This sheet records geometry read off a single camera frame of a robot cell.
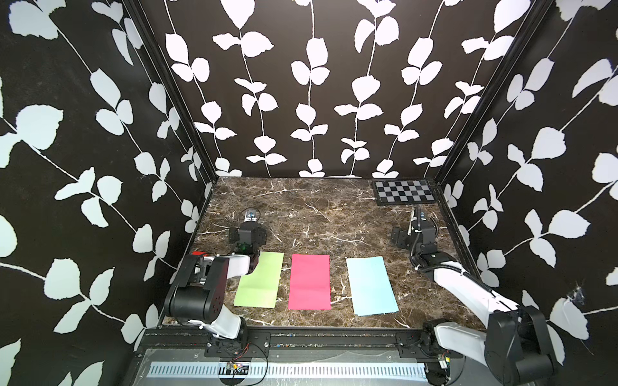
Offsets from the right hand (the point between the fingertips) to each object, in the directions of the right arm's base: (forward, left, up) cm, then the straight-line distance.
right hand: (404, 225), depth 89 cm
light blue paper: (-19, +13, -13) cm, 26 cm away
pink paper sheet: (-17, +36, -14) cm, 42 cm away
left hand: (+3, +61, -4) cm, 62 cm away
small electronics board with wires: (-44, +60, -14) cm, 76 cm away
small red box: (-6, +81, -12) cm, 82 cm away
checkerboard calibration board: (+26, -6, -11) cm, 29 cm away
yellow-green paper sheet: (-19, +54, -13) cm, 58 cm away
